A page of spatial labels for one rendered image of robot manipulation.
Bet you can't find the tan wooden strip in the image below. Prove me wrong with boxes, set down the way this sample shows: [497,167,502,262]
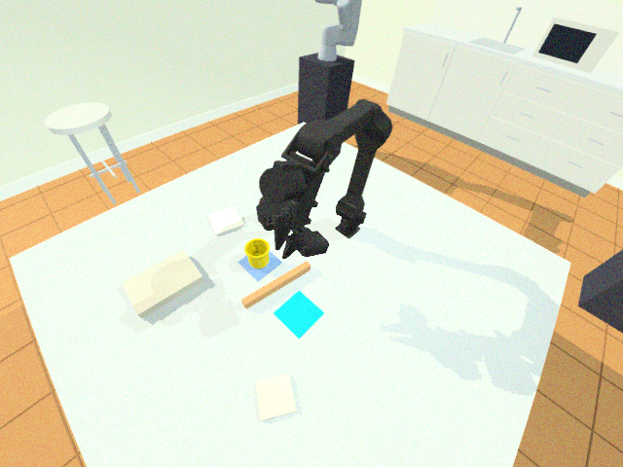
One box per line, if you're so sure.
[242,261,311,309]

